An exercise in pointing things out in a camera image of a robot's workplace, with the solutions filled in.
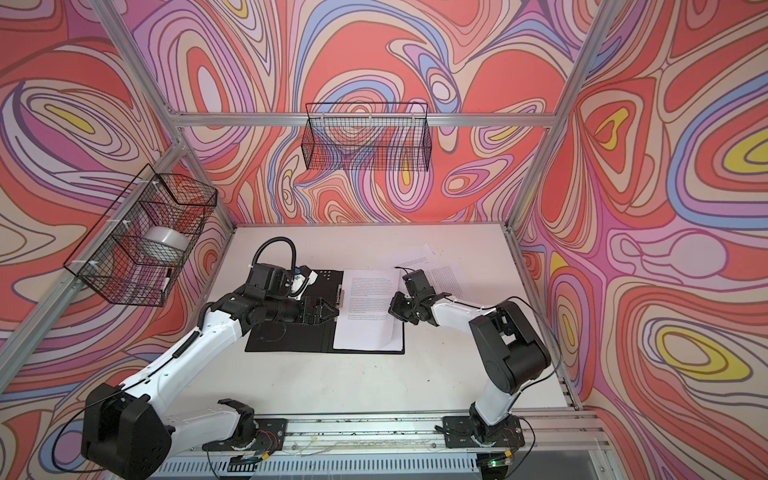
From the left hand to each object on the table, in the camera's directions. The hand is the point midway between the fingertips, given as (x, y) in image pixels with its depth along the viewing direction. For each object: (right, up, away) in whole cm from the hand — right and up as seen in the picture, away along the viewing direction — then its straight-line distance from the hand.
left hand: (329, 311), depth 78 cm
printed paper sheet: (+8, -7, +16) cm, 19 cm away
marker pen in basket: (-40, +9, -5) cm, 41 cm away
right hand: (+16, -4, +15) cm, 23 cm away
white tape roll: (-38, +17, -7) cm, 43 cm away
